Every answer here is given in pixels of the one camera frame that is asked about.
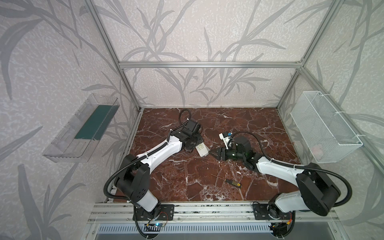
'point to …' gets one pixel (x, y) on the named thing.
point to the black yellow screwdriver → (233, 182)
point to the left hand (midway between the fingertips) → (203, 136)
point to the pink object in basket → (317, 151)
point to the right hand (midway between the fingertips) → (212, 147)
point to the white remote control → (202, 149)
